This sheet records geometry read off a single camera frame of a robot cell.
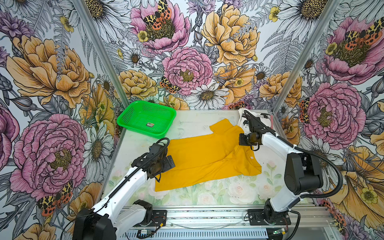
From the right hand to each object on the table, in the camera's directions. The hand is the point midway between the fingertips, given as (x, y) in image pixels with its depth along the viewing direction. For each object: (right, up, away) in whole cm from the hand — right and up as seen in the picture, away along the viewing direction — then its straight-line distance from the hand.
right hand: (241, 144), depth 93 cm
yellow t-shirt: (-13, -7, +3) cm, 15 cm away
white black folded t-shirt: (+22, +19, +19) cm, 34 cm away
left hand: (-44, -13, -11) cm, 47 cm away
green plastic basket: (-61, +16, +23) cm, 67 cm away
